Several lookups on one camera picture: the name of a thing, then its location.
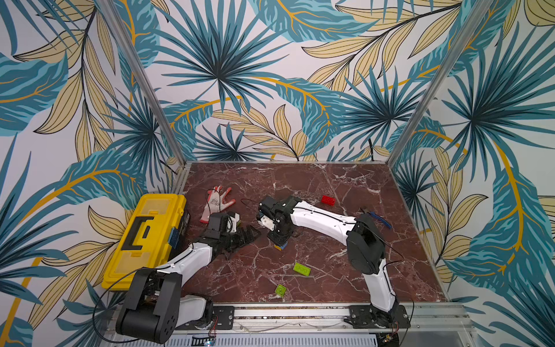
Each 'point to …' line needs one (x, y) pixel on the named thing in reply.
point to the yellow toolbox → (156, 226)
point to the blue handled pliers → (378, 217)
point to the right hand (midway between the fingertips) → (278, 238)
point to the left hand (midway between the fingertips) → (253, 239)
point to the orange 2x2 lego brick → (277, 247)
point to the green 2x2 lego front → (281, 290)
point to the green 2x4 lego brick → (302, 269)
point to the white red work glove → (215, 202)
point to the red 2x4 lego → (328, 200)
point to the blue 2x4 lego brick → (284, 246)
